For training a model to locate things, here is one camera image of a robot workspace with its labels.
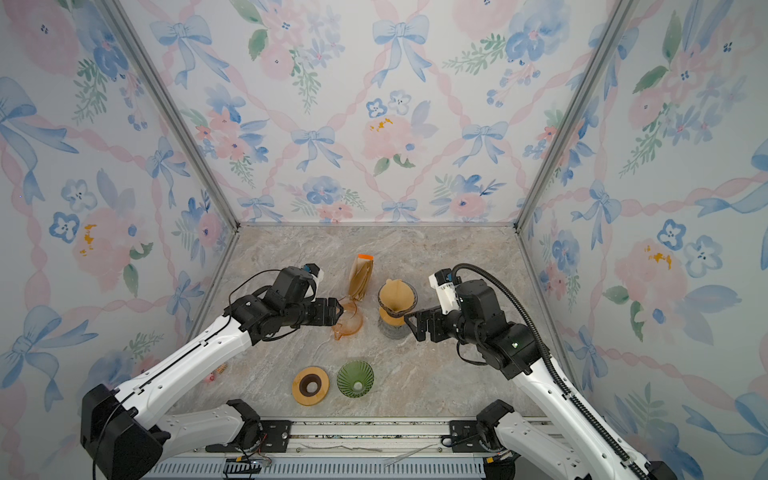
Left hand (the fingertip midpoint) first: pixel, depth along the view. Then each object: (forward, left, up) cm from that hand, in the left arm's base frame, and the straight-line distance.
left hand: (333, 307), depth 78 cm
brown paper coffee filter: (+6, -17, -3) cm, 18 cm away
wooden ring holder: (-15, +7, -17) cm, 23 cm away
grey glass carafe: (-1, -16, -13) cm, 21 cm away
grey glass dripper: (+4, -22, -1) cm, 22 cm away
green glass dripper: (-13, -5, -16) cm, 22 cm away
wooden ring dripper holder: (+1, -17, -5) cm, 18 cm away
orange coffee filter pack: (+17, -5, -9) cm, 20 cm away
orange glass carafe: (+3, -2, -15) cm, 15 cm away
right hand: (-4, -22, +6) cm, 23 cm away
